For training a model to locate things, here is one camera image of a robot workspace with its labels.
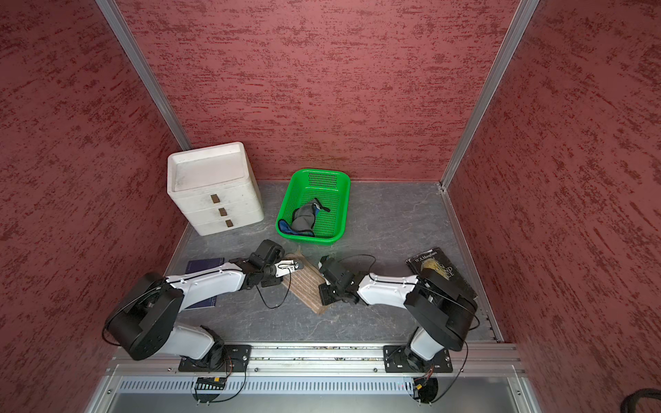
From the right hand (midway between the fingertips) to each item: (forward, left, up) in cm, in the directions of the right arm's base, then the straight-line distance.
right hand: (324, 299), depth 87 cm
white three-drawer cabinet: (+31, +37, +25) cm, 55 cm away
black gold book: (+12, -42, +2) cm, 43 cm away
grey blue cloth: (+29, +8, +9) cm, 31 cm away
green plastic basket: (+51, -3, +2) cm, 51 cm away
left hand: (+11, +18, +2) cm, 21 cm away
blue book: (+13, +46, +3) cm, 48 cm away
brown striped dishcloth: (+5, +7, +2) cm, 8 cm away
